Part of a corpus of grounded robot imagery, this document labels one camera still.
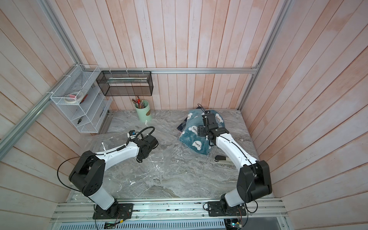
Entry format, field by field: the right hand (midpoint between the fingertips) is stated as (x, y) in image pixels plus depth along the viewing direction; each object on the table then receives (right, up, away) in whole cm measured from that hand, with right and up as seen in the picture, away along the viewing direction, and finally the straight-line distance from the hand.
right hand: (205, 127), depth 89 cm
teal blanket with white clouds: (-10, -8, 0) cm, 12 cm away
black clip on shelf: (-80, +4, -1) cm, 80 cm away
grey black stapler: (+9, -19, 0) cm, 21 cm away
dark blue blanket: (-15, +1, +11) cm, 18 cm away
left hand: (-47, -13, -2) cm, 49 cm away
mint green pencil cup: (-44, +9, +18) cm, 48 cm away
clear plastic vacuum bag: (-29, -30, -3) cm, 42 cm away
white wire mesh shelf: (-70, +11, -2) cm, 71 cm away
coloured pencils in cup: (-45, +17, +9) cm, 49 cm away
